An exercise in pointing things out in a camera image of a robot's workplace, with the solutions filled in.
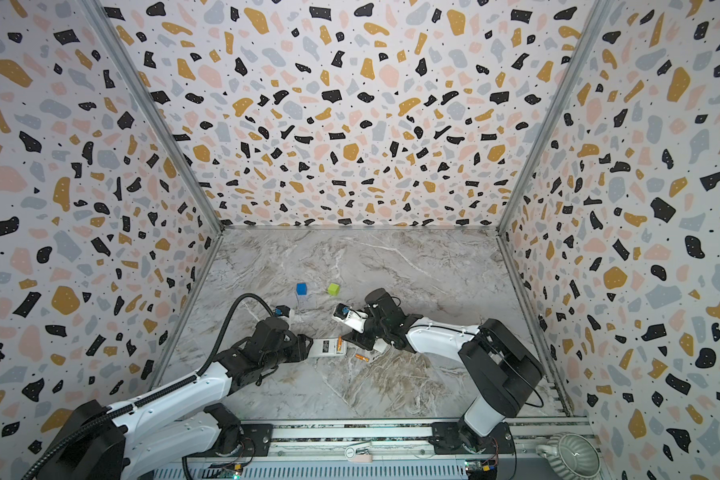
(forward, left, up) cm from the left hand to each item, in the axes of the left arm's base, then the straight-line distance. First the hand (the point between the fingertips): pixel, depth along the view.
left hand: (308, 338), depth 84 cm
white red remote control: (-1, -5, -5) cm, 7 cm away
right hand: (+4, -10, +2) cm, 11 cm away
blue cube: (+22, +6, -7) cm, 24 cm away
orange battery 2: (-3, -15, -7) cm, 17 cm away
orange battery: (+1, -8, -6) cm, 10 cm away
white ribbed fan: (-28, -66, -6) cm, 72 cm away
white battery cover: (-3, -20, +2) cm, 21 cm away
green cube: (+20, -5, -6) cm, 21 cm away
